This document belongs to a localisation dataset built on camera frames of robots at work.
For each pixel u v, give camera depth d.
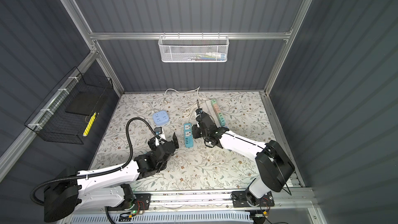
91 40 0.89
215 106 1.04
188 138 0.93
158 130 0.68
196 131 0.75
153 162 0.61
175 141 0.74
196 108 1.09
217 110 1.01
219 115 0.98
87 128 0.68
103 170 0.49
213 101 1.05
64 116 0.71
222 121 0.95
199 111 0.76
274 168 0.44
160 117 1.02
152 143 0.71
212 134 0.64
